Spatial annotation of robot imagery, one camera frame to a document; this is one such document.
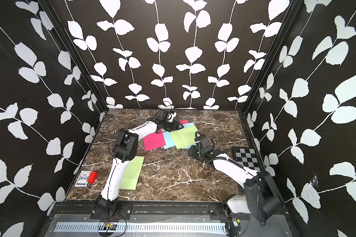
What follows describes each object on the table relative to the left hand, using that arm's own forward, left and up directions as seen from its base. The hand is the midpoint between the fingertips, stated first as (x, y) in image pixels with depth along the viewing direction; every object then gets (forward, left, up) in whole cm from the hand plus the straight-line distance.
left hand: (182, 124), depth 104 cm
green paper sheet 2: (-8, -2, -6) cm, 10 cm away
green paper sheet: (-34, +32, -5) cm, 47 cm away
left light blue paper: (-10, +9, -6) cm, 15 cm away
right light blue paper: (+3, -5, -5) cm, 8 cm away
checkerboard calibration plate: (-25, -41, -4) cm, 48 cm away
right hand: (-22, -3, +3) cm, 22 cm away
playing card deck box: (-35, +58, -4) cm, 68 cm away
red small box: (-34, +53, -5) cm, 63 cm away
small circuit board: (-57, +38, -6) cm, 69 cm away
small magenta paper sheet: (+6, -2, -5) cm, 8 cm away
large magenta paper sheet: (-9, +20, -6) cm, 23 cm away
